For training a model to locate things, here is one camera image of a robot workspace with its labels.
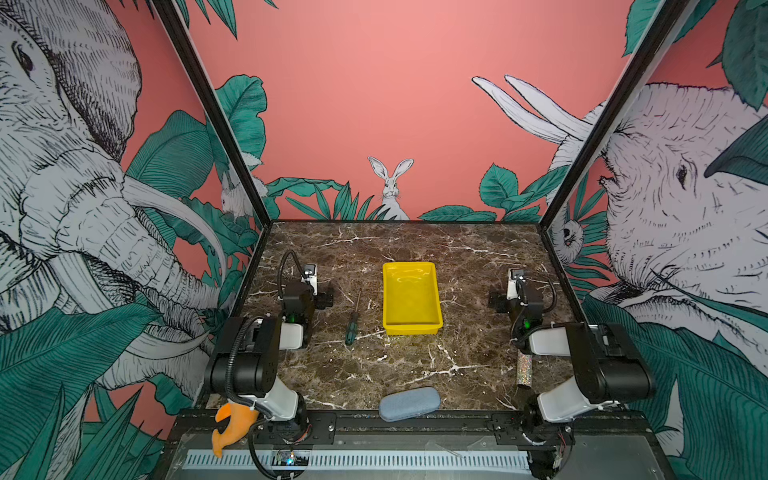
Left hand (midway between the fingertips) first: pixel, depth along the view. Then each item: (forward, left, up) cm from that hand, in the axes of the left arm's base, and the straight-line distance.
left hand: (314, 276), depth 94 cm
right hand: (-4, -61, 0) cm, 61 cm away
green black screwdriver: (-16, -12, -6) cm, 21 cm away
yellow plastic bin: (-5, -31, -8) cm, 33 cm away
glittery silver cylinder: (-30, -61, -6) cm, 68 cm away
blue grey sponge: (-37, -28, -5) cm, 47 cm away
